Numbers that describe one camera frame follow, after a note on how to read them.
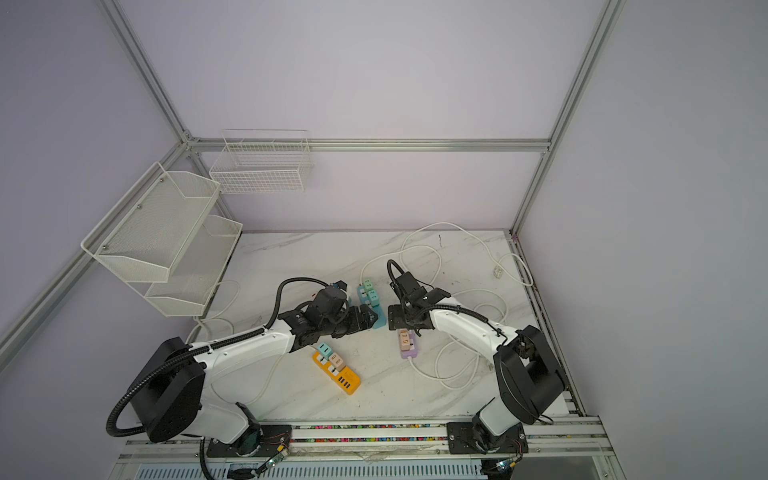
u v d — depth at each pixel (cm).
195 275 92
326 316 66
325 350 82
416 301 66
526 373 44
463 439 73
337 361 80
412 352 87
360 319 76
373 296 93
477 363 86
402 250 114
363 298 97
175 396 41
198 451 72
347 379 81
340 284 80
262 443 72
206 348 47
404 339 84
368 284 96
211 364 45
